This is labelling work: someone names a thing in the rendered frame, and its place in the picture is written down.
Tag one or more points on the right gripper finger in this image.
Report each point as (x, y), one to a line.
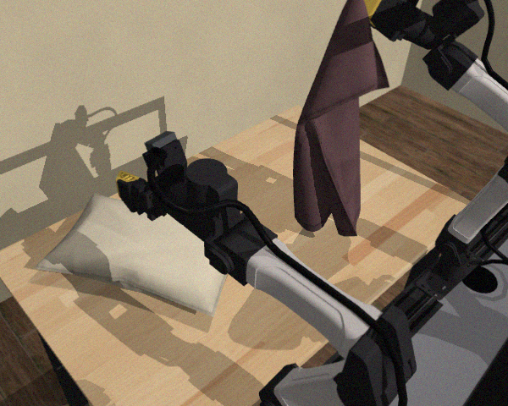
(371, 7)

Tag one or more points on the cream pillow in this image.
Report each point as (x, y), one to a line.
(111, 244)

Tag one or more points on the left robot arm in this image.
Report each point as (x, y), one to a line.
(233, 246)

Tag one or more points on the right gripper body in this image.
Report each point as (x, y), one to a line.
(393, 18)

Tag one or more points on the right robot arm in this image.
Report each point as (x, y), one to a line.
(461, 71)

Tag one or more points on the maroon pillowcase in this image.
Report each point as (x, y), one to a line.
(326, 164)

